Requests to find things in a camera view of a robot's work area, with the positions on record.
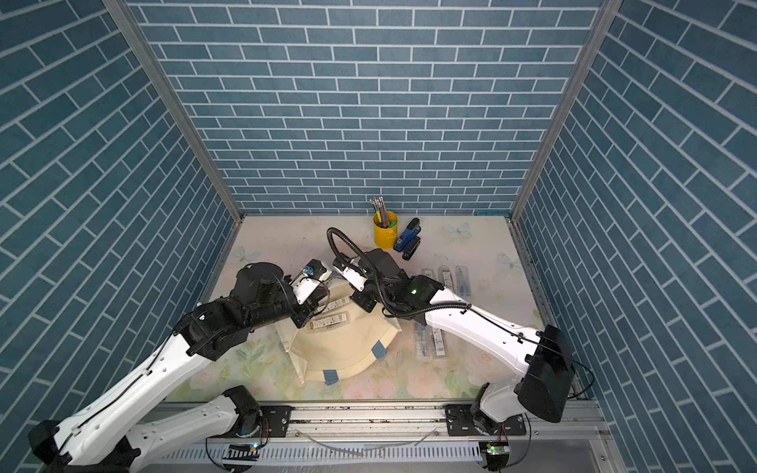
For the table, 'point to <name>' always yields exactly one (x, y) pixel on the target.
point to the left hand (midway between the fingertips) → (332, 292)
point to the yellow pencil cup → (385, 237)
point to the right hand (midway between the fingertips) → (357, 280)
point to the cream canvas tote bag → (339, 340)
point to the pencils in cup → (380, 212)
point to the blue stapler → (403, 237)
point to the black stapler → (410, 246)
